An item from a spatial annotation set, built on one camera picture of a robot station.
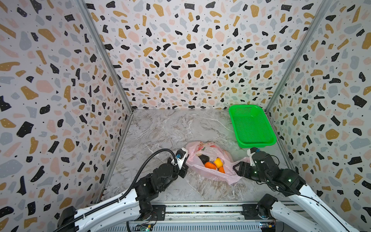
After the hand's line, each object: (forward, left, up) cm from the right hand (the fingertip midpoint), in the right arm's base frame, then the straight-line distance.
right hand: (237, 169), depth 73 cm
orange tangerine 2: (+3, +7, -8) cm, 11 cm away
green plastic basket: (+42, -22, -18) cm, 51 cm away
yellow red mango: (+8, +8, -10) cm, 15 cm away
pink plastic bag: (+11, +12, -2) cm, 16 cm away
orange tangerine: (+6, +13, -10) cm, 17 cm away
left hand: (+4, +24, +6) cm, 25 cm away
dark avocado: (+10, +16, -10) cm, 22 cm away
